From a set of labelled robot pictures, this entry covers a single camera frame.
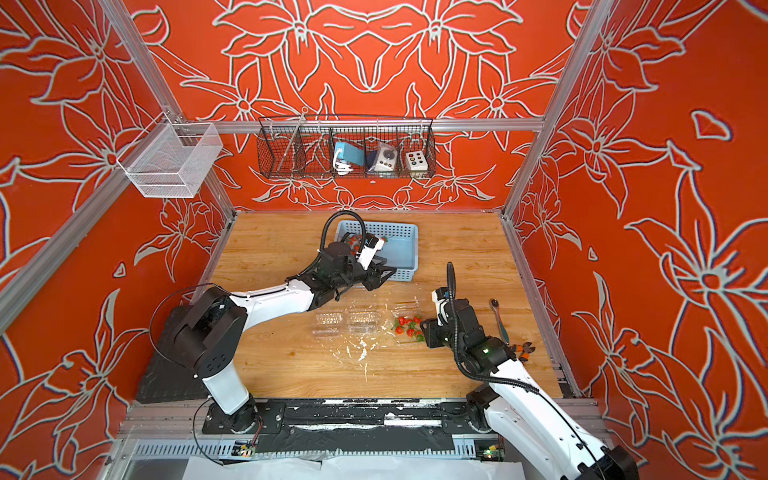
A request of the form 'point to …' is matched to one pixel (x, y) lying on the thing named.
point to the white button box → (417, 161)
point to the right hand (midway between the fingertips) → (419, 323)
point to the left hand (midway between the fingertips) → (392, 263)
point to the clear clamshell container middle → (362, 321)
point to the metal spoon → (495, 304)
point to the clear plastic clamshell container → (407, 320)
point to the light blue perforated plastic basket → (400, 249)
